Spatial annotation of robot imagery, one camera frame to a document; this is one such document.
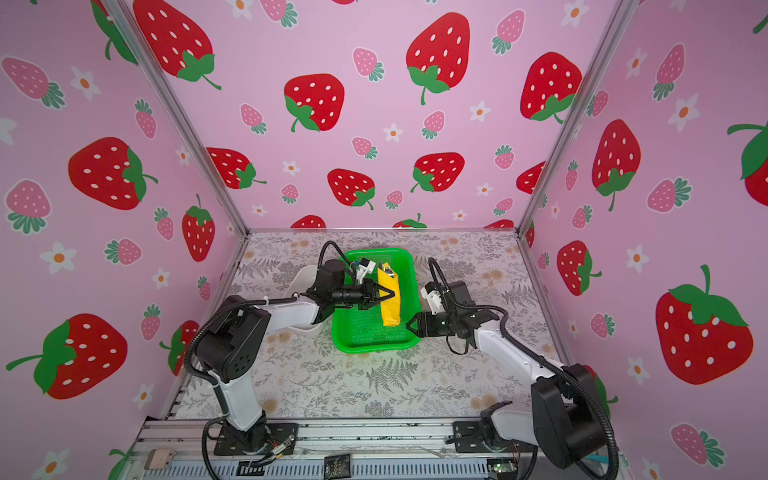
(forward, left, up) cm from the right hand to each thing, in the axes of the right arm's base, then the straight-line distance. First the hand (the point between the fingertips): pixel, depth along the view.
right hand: (413, 324), depth 84 cm
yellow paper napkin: (+2, +7, +4) cm, 8 cm away
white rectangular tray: (-10, +25, +19) cm, 33 cm away
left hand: (+6, +6, +5) cm, 10 cm away
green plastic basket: (+1, +16, -9) cm, 18 cm away
